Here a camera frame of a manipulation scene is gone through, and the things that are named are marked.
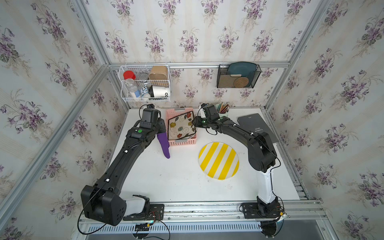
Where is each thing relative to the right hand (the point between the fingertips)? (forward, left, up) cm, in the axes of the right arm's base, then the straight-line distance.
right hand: (195, 121), depth 94 cm
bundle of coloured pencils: (+12, -20, 0) cm, 23 cm away
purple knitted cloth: (-18, +17, +2) cm, 25 cm away
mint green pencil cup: (+6, -19, 0) cm, 20 cm away
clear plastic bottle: (+13, +40, +17) cm, 45 cm away
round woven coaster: (+23, -30, +14) cm, 40 cm away
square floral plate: (+2, +9, -8) cm, 12 cm away
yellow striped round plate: (-20, -15, -13) cm, 29 cm away
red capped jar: (+20, +43, +21) cm, 52 cm away
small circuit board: (-55, +25, -15) cm, 62 cm away
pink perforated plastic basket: (-9, +2, -6) cm, 12 cm away
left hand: (-11, +17, +11) cm, 23 cm away
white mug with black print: (+14, +23, +13) cm, 30 cm away
